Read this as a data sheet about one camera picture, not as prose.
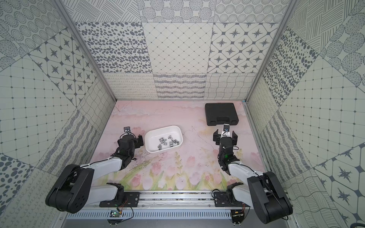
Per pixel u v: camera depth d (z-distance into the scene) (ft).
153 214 2.30
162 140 3.13
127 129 2.57
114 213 2.35
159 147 3.05
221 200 2.40
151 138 3.17
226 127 2.44
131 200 2.41
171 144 3.10
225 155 2.22
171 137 3.21
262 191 1.39
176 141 3.11
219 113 3.56
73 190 1.37
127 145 2.25
